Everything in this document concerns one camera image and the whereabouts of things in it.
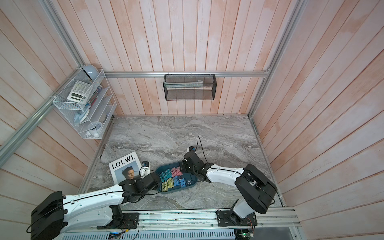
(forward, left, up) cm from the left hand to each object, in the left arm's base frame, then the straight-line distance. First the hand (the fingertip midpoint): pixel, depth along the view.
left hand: (153, 179), depth 84 cm
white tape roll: (+26, +38, +13) cm, 48 cm away
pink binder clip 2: (+5, -12, -1) cm, 13 cm away
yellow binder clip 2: (-4, -7, -1) cm, 8 cm away
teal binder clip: (+3, -9, 0) cm, 9 cm away
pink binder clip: (+5, -14, -1) cm, 15 cm away
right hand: (+9, -15, +2) cm, 18 cm away
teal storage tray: (-2, -22, +5) cm, 22 cm away
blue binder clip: (-1, -17, -1) cm, 17 cm away
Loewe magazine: (+7, +17, 0) cm, 18 cm away
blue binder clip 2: (0, -14, 0) cm, 14 cm away
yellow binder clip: (-1, -10, 0) cm, 10 cm away
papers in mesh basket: (+47, -12, +32) cm, 58 cm away
